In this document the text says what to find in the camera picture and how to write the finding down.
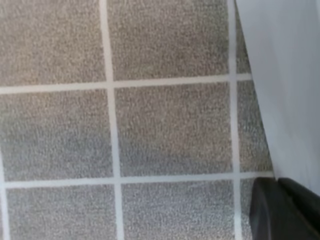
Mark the white robot catalogue book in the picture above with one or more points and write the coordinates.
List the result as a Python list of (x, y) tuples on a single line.
[(283, 44)]

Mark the grey checked tablecloth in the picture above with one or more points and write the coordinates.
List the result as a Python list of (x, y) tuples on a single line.
[(127, 120)]

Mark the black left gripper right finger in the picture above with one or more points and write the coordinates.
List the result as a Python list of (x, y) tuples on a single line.
[(305, 200)]

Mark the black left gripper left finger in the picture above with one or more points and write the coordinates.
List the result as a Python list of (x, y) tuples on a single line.
[(274, 216)]

